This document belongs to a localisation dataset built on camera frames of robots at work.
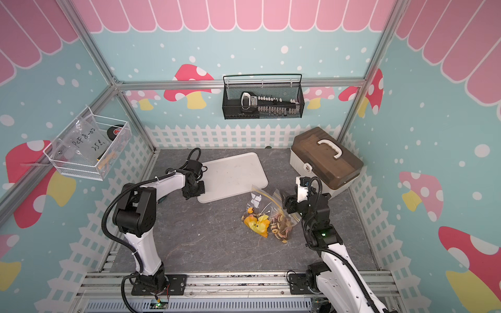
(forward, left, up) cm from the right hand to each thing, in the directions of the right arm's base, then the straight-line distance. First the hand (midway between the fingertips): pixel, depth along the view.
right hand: (287, 188), depth 78 cm
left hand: (+9, +42, -19) cm, 47 cm away
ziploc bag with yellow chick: (-2, +11, -12) cm, 17 cm away
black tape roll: (+21, +72, +14) cm, 76 cm away
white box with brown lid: (+24, -17, -5) cm, 30 cm away
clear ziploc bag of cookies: (-8, +2, -16) cm, 18 cm away
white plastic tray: (+23, +26, -21) cm, 41 cm away
